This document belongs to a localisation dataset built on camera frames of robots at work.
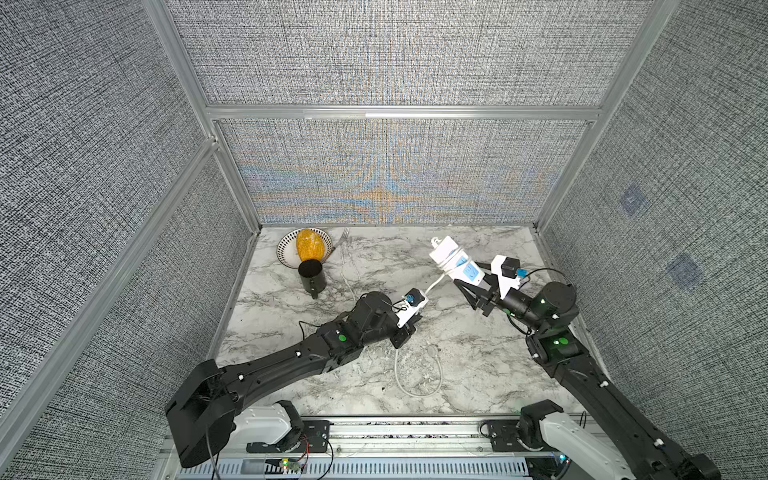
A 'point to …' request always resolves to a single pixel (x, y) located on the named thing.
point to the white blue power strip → (454, 261)
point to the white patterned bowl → (287, 247)
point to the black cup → (313, 276)
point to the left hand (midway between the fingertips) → (424, 314)
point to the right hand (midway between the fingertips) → (467, 264)
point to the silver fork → (344, 234)
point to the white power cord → (434, 350)
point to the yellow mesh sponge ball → (309, 244)
